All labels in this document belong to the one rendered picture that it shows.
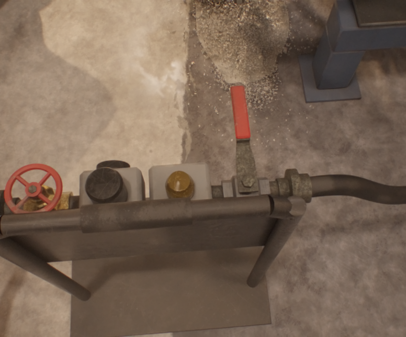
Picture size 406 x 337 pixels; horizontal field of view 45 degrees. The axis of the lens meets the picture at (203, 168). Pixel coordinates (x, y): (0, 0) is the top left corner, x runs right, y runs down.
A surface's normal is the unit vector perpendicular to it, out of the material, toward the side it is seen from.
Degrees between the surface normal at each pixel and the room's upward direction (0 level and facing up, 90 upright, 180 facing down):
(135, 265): 0
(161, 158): 0
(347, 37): 90
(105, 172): 0
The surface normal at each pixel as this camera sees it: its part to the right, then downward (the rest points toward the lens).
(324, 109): 0.00, -0.37
